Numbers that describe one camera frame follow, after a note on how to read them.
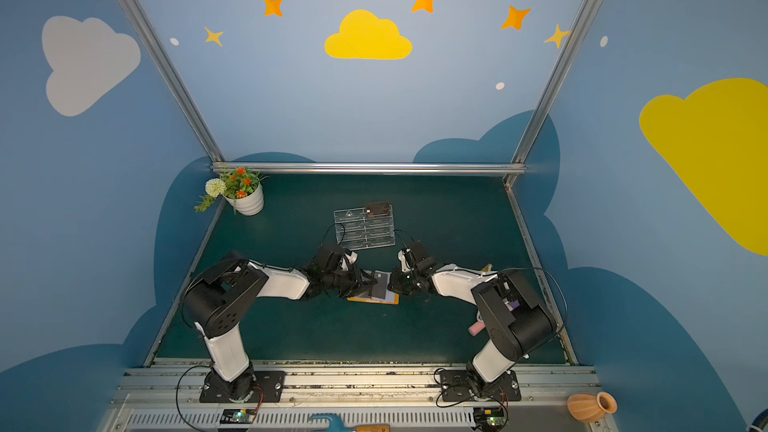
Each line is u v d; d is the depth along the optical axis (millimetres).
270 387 742
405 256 781
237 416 704
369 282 904
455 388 738
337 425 692
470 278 550
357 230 1017
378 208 1008
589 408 629
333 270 790
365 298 889
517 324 460
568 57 853
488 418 717
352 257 914
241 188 997
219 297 497
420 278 715
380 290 902
